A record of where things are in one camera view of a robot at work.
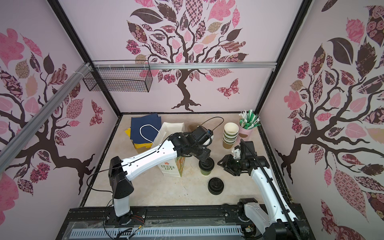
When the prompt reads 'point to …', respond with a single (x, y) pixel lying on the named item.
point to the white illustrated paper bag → (174, 167)
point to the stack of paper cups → (230, 132)
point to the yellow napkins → (147, 145)
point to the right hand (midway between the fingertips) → (221, 163)
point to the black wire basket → (132, 76)
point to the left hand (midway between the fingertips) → (204, 154)
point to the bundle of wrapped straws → (248, 119)
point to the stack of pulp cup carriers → (192, 127)
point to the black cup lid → (210, 161)
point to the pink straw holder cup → (244, 133)
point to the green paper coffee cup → (206, 173)
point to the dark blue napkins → (145, 129)
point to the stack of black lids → (216, 186)
